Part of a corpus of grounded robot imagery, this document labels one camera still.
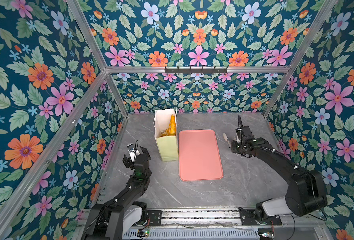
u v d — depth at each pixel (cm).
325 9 69
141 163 64
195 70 93
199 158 95
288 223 72
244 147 63
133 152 69
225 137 96
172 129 87
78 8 69
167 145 80
